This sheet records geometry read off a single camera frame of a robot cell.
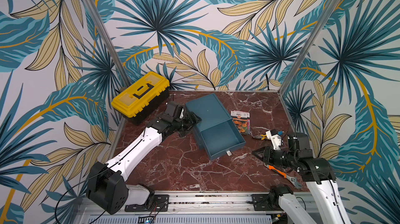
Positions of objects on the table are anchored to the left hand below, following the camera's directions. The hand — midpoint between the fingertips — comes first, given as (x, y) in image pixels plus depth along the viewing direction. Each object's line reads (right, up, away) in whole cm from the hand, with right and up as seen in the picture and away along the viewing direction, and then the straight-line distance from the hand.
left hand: (198, 125), depth 78 cm
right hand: (+25, -11, -9) cm, 29 cm away
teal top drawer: (+12, -7, +1) cm, 14 cm away
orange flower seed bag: (+28, 0, +26) cm, 38 cm away
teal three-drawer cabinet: (+7, +7, +4) cm, 11 cm away
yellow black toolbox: (-33, +15, +15) cm, 39 cm away
